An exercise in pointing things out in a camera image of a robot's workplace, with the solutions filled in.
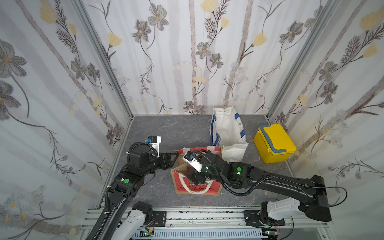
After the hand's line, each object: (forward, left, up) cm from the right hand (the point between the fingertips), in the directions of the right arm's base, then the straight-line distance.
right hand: (191, 167), depth 66 cm
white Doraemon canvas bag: (+39, -25, -26) cm, 53 cm away
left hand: (+6, +8, +1) cm, 9 cm away
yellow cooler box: (+20, -47, -10) cm, 52 cm away
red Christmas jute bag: (-5, +4, -8) cm, 10 cm away
